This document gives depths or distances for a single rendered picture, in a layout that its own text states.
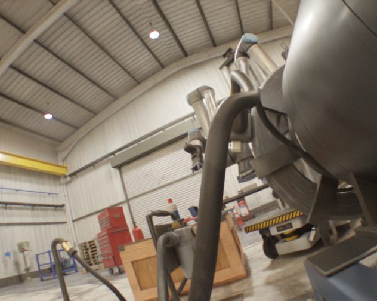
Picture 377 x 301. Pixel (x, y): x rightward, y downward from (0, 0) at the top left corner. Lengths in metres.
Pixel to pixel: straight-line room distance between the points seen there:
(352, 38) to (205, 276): 0.36
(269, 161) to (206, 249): 0.61
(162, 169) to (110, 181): 3.03
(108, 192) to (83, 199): 1.83
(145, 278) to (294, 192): 1.20
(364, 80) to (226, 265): 1.36
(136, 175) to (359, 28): 10.78
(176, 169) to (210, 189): 9.73
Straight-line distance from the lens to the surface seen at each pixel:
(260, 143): 0.89
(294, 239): 1.55
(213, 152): 0.28
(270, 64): 1.58
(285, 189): 0.87
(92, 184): 12.62
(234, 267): 1.52
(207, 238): 0.28
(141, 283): 1.72
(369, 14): 0.32
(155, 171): 10.43
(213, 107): 1.78
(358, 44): 0.34
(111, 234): 4.32
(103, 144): 12.57
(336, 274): 0.51
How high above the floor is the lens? 0.44
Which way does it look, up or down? 18 degrees up
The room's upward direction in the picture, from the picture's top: 20 degrees counter-clockwise
